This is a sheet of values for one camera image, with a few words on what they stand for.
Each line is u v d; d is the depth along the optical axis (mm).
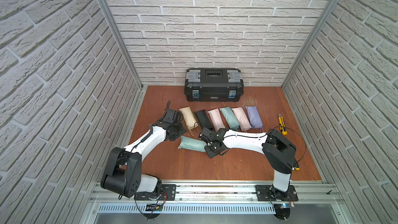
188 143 855
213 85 985
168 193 739
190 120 974
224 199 725
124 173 425
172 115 698
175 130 790
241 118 974
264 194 741
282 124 974
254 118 976
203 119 997
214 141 646
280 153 474
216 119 979
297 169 803
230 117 976
